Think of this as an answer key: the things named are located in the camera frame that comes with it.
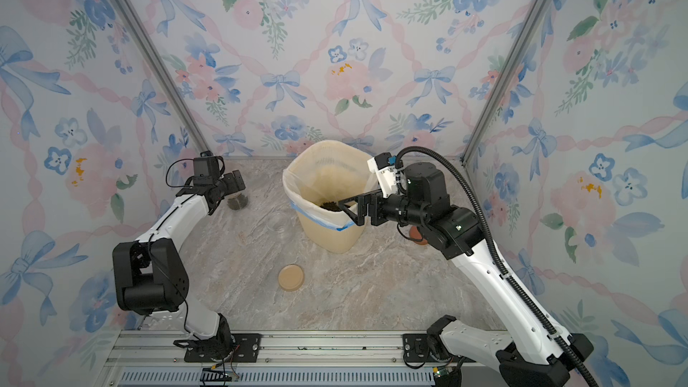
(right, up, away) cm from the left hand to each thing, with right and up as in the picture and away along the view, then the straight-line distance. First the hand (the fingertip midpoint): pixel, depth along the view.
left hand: (228, 179), depth 92 cm
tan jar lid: (+23, -32, -6) cm, 40 cm away
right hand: (+42, -5, -29) cm, 52 cm away
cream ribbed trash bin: (+34, -21, +2) cm, 40 cm away
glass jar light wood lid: (-2, -8, +12) cm, 15 cm away
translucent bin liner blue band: (+31, +2, +1) cm, 31 cm away
